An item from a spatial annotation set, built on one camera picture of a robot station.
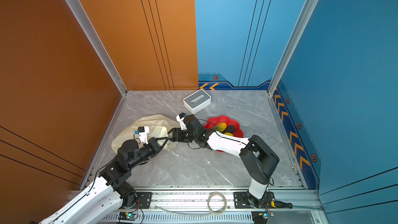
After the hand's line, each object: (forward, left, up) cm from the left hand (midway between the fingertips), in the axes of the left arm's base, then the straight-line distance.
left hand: (169, 138), depth 73 cm
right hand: (+3, +2, -5) cm, 7 cm away
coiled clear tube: (-27, -22, -19) cm, 39 cm away
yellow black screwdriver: (-24, -51, -18) cm, 59 cm away
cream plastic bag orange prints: (+6, +6, +1) cm, 8 cm away
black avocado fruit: (+14, -32, -15) cm, 38 cm away
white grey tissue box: (+37, -11, -15) cm, 42 cm away
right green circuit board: (-29, -43, -20) cm, 55 cm away
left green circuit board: (-29, +18, -22) cm, 40 cm away
